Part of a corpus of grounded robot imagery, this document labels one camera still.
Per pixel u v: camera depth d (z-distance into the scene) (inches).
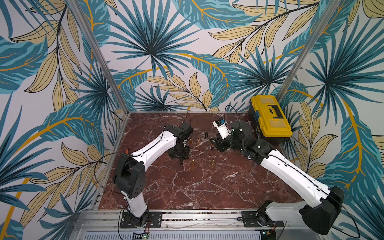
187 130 27.3
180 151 28.1
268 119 37.0
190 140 39.7
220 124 24.4
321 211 15.1
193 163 35.3
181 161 34.9
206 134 40.7
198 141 38.5
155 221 28.6
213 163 35.0
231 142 23.9
